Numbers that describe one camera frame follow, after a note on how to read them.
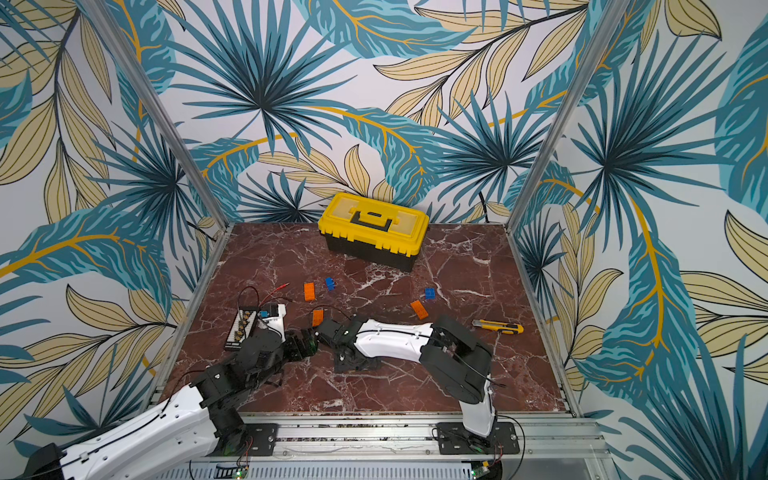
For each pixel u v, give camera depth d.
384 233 0.96
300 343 0.69
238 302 0.98
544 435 0.76
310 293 1.00
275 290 1.01
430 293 1.00
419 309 0.96
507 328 0.93
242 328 0.90
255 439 0.73
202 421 0.52
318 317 0.95
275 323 0.69
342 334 0.63
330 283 1.00
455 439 0.73
